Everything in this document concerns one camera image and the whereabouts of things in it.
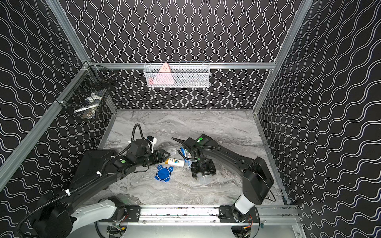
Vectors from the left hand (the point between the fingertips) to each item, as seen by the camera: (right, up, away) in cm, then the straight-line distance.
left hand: (166, 153), depth 78 cm
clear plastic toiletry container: (+20, -10, -9) cm, 24 cm away
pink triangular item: (-3, +45, +11) cm, 46 cm away
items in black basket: (-38, +22, -4) cm, 44 cm away
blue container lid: (-4, -14, +10) cm, 17 cm away
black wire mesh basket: (-54, +33, +14) cm, 64 cm away
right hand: (+19, -11, -2) cm, 22 cm away
